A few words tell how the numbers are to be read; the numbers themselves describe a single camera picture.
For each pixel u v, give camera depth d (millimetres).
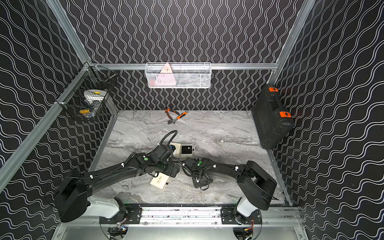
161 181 834
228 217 730
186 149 974
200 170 619
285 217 762
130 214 750
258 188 419
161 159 640
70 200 416
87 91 780
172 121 1133
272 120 872
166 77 899
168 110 1209
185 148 979
